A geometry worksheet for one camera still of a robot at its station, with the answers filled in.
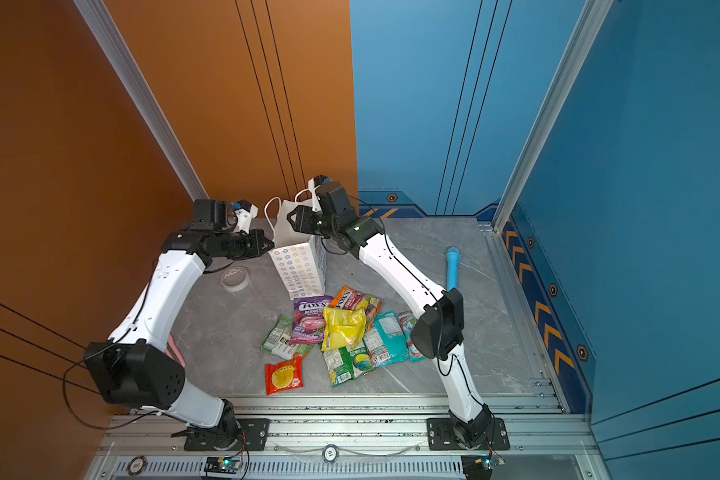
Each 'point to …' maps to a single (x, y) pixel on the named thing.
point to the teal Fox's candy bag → (408, 321)
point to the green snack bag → (347, 363)
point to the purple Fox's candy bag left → (308, 320)
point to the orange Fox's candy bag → (354, 300)
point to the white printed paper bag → (299, 255)
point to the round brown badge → (137, 465)
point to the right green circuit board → (480, 467)
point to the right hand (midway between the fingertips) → (291, 217)
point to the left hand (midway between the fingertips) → (274, 240)
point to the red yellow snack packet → (284, 375)
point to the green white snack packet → (277, 340)
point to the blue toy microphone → (452, 254)
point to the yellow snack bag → (344, 327)
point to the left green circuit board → (219, 464)
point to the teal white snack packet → (386, 341)
